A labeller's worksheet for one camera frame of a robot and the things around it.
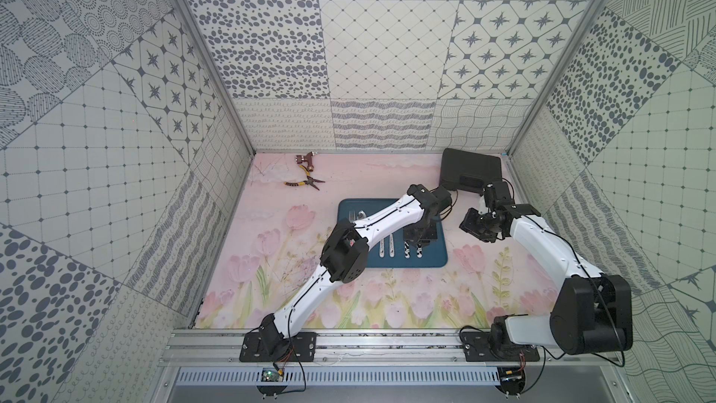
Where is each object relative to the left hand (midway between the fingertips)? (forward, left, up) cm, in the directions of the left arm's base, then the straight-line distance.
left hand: (428, 242), depth 88 cm
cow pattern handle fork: (-1, +7, -4) cm, 8 cm away
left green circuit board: (-35, +44, -7) cm, 57 cm away
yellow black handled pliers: (+29, +44, -4) cm, 52 cm away
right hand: (+3, -12, +4) cm, 13 cm away
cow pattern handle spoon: (-2, +3, -1) cm, 4 cm away
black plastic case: (+33, -21, -2) cm, 39 cm away
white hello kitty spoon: (-1, +15, -4) cm, 15 cm away
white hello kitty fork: (+1, +11, -5) cm, 12 cm away
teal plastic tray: (-4, -2, -1) cm, 4 cm away
